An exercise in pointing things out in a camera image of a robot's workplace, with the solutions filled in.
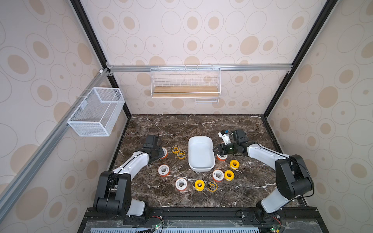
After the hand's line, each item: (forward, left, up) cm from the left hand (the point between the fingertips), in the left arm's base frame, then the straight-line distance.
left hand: (163, 150), depth 91 cm
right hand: (0, -33, +1) cm, 33 cm away
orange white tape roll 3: (-19, -12, -7) cm, 23 cm away
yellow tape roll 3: (-6, -45, -6) cm, 46 cm away
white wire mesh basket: (+29, +54, +1) cm, 61 cm away
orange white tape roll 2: (-11, -1, -6) cm, 12 cm away
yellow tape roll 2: (-13, -40, -6) cm, 43 cm away
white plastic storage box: (-1, -24, -6) cm, 25 cm away
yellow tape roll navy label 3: (-20, -30, -6) cm, 36 cm away
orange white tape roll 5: (-14, -34, -6) cm, 37 cm away
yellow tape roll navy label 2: (+1, -11, -7) cm, 13 cm away
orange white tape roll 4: (-2, -38, -5) cm, 38 cm away
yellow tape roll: (-19, -23, -7) cm, 30 cm away
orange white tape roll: (-2, -2, 0) cm, 2 cm away
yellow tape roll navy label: (+5, -7, -7) cm, 11 cm away
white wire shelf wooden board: (+40, -25, +22) cm, 52 cm away
